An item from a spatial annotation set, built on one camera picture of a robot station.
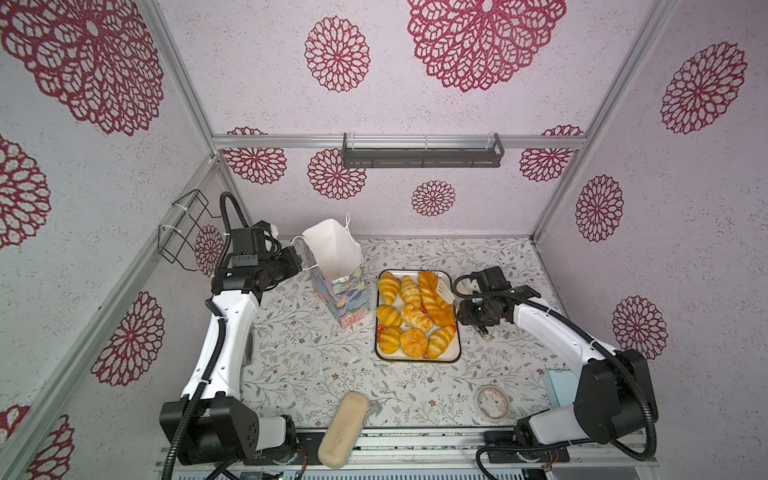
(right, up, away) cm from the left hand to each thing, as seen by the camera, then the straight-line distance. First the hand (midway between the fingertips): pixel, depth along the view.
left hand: (301, 264), depth 79 cm
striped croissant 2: (+31, -9, +21) cm, 39 cm away
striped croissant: (+24, -8, +21) cm, 33 cm away
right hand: (+46, -14, +9) cm, 48 cm away
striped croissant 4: (+24, -22, +9) cm, 34 cm away
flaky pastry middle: (+32, -17, +14) cm, 39 cm away
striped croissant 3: (+23, -16, +15) cm, 32 cm away
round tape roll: (+52, -38, +3) cm, 64 cm away
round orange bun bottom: (+31, -23, +9) cm, 40 cm away
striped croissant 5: (+38, -23, +11) cm, 46 cm away
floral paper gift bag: (+6, -2, +26) cm, 27 cm away
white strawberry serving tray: (+42, -27, +10) cm, 51 cm away
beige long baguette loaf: (+12, -41, -6) cm, 43 cm away
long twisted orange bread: (+38, -14, +19) cm, 45 cm away
